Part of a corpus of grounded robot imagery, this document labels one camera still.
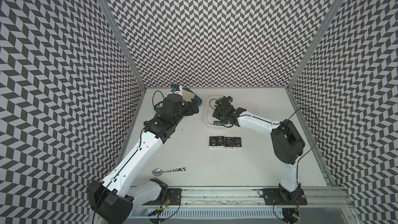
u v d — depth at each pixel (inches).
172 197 28.4
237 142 35.0
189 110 25.4
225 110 28.4
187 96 46.5
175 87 24.4
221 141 35.1
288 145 19.8
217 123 36.9
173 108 21.2
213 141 35.1
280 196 25.8
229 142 35.0
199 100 44.4
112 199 14.2
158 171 30.8
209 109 31.8
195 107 25.8
